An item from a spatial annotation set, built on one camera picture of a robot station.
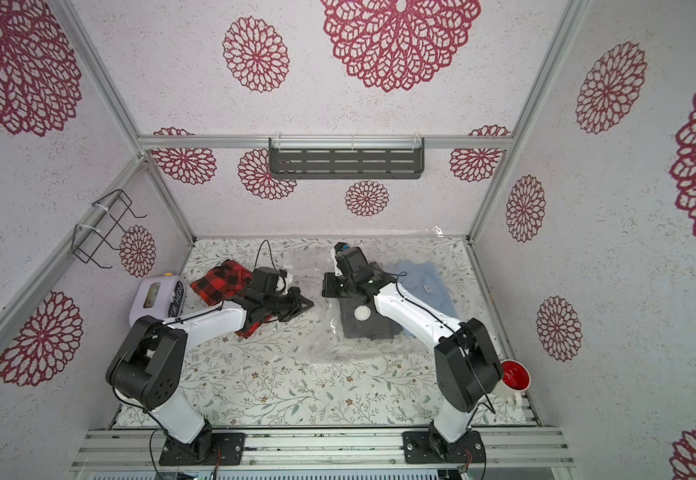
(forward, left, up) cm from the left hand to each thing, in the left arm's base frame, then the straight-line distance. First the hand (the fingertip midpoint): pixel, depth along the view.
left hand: (314, 303), depth 90 cm
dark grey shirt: (-4, -20, -7) cm, 21 cm away
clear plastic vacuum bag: (-5, -1, -10) cm, 11 cm away
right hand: (+3, -3, +9) cm, 9 cm away
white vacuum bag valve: (+1, -15, -7) cm, 16 cm away
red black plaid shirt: (+12, +33, -6) cm, 36 cm away
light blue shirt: (+17, -39, -13) cm, 44 cm away
